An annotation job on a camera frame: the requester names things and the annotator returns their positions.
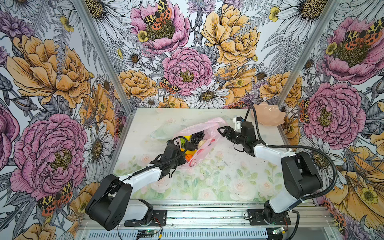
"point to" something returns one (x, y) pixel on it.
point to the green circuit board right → (278, 230)
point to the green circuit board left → (147, 232)
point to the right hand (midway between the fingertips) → (220, 134)
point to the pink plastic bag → (212, 129)
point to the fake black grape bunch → (197, 137)
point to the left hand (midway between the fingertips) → (184, 160)
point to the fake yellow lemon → (188, 137)
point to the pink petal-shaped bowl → (268, 114)
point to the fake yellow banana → (191, 152)
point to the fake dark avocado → (190, 146)
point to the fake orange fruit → (188, 157)
